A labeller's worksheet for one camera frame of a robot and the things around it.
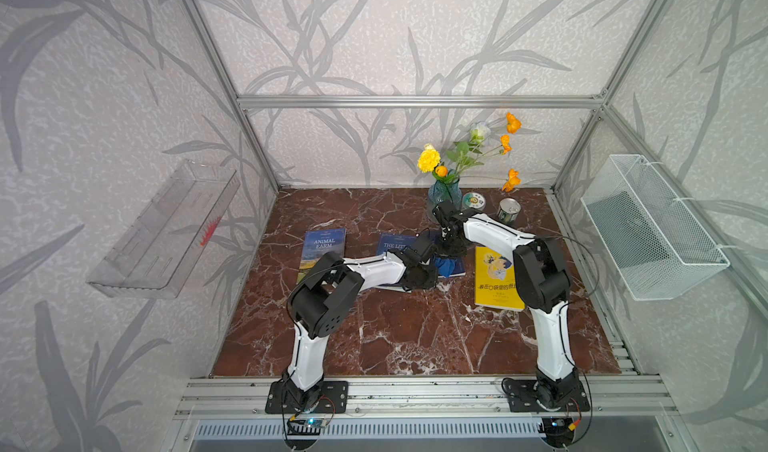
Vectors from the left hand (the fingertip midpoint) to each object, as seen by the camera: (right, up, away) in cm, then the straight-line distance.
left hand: (434, 282), depth 94 cm
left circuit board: (-32, -30, -22) cm, 49 cm away
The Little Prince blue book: (-16, +12, +9) cm, 22 cm away
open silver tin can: (+28, +23, +14) cm, 39 cm away
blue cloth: (+3, +6, -2) cm, 7 cm away
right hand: (+3, +9, +6) cm, 11 cm away
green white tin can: (+15, +27, +12) cm, 33 cm away
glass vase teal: (+3, +29, -2) cm, 29 cm away
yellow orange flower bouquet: (+10, +41, 0) cm, 42 cm away
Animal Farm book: (-40, +11, +8) cm, 42 cm away
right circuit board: (+28, -31, -21) cm, 47 cm away
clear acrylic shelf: (-66, +13, -27) cm, 72 cm away
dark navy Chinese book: (+8, +4, +3) cm, 10 cm away
